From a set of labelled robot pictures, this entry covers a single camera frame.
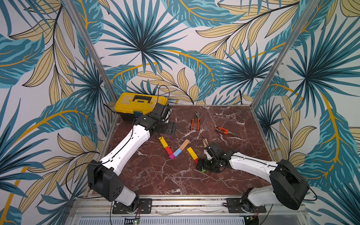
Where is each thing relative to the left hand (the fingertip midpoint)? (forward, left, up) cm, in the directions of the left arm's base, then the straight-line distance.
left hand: (168, 129), depth 79 cm
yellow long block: (-4, -15, -21) cm, 26 cm away
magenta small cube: (-7, -2, -20) cm, 21 cm away
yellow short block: (+4, +5, -21) cm, 22 cm away
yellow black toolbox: (+20, +27, -3) cm, 34 cm away
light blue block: (-4, -5, -21) cm, 22 cm away
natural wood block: (+2, -10, -20) cm, 22 cm away
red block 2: (-10, -17, -19) cm, 28 cm away
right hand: (-15, -20, -20) cm, 32 cm away
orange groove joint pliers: (+29, -21, -21) cm, 41 cm away
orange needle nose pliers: (+14, -39, -20) cm, 46 cm away
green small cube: (-16, -21, -19) cm, 33 cm away
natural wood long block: (+4, -24, -21) cm, 32 cm away
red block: (-3, 0, -21) cm, 21 cm away
